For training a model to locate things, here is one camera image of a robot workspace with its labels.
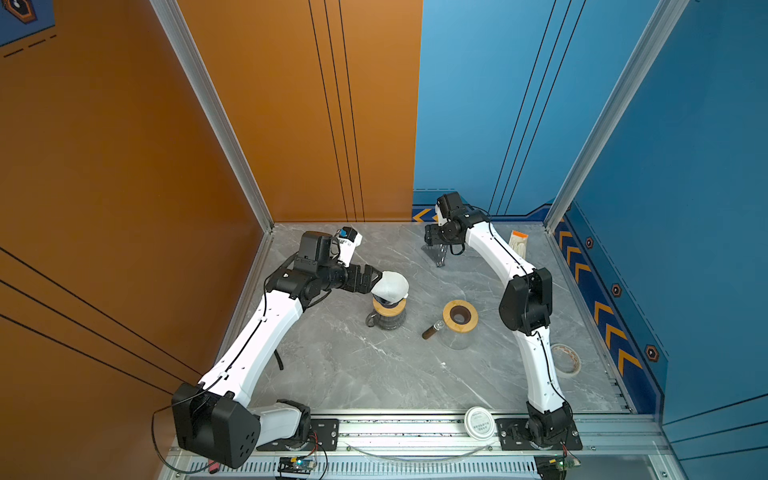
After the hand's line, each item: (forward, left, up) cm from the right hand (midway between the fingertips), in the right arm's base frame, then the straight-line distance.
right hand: (434, 236), depth 100 cm
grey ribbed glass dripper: (-2, -3, -8) cm, 9 cm away
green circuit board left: (-62, +37, -14) cm, 74 cm away
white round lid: (-54, -6, -7) cm, 55 cm away
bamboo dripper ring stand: (-27, +15, -3) cm, 31 cm away
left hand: (-22, +20, +12) cm, 32 cm away
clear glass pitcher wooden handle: (-31, +2, -4) cm, 32 cm away
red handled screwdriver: (-62, +55, -10) cm, 84 cm away
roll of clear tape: (-37, -35, -13) cm, 53 cm away
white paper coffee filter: (-21, +14, +1) cm, 25 cm away
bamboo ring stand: (-29, -5, -2) cm, 29 cm away
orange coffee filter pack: (-1, -28, -2) cm, 29 cm away
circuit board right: (-62, -24, -14) cm, 68 cm away
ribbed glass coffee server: (-28, +16, -8) cm, 33 cm away
